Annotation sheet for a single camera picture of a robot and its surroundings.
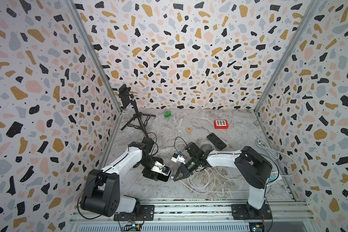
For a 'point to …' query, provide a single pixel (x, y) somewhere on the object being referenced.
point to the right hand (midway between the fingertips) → (175, 181)
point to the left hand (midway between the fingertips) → (159, 169)
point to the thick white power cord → (274, 154)
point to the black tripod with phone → (137, 120)
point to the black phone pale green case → (216, 142)
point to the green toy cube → (167, 114)
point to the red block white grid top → (221, 124)
